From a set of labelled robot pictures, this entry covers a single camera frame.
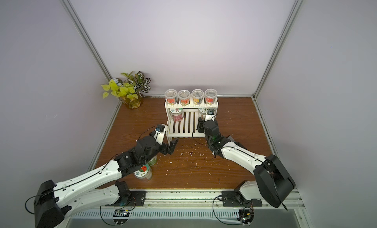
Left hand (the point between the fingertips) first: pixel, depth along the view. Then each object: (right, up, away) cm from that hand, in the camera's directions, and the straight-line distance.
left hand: (172, 136), depth 75 cm
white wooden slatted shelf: (+4, +7, +15) cm, 17 cm away
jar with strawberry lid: (-14, -20, -1) cm, 24 cm away
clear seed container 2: (+14, +22, +1) cm, 26 cm away
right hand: (+18, +10, +8) cm, 22 cm away
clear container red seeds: (0, +21, 0) cm, 21 cm away
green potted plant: (-32, +27, +22) cm, 47 cm away
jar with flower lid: (+2, +11, +9) cm, 14 cm away
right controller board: (+37, -38, -5) cm, 53 cm away
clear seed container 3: (+20, +21, 0) cm, 29 cm away
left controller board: (-26, -40, -3) cm, 48 cm away
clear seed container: (+6, +21, 0) cm, 22 cm away
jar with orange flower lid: (+17, +12, +9) cm, 22 cm away
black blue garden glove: (+25, 0, -12) cm, 27 cm away
